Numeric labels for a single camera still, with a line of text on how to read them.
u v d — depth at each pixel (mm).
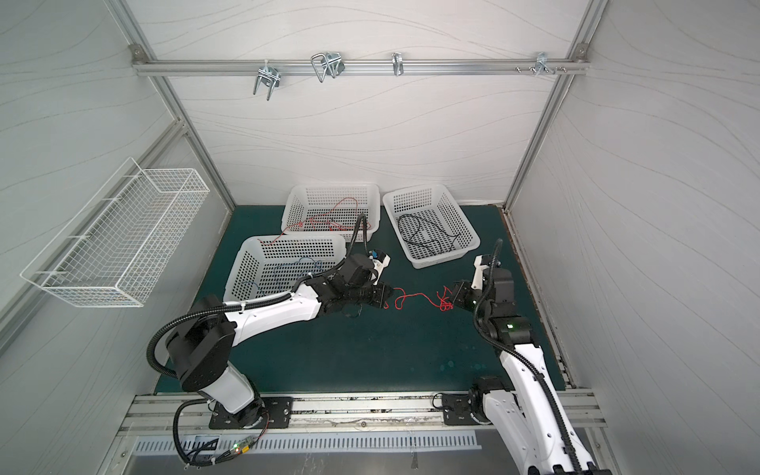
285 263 1018
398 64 781
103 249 650
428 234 1113
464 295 684
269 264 1015
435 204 1187
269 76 789
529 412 437
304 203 1180
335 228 1145
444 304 795
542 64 765
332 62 758
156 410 765
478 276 690
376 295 735
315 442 703
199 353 440
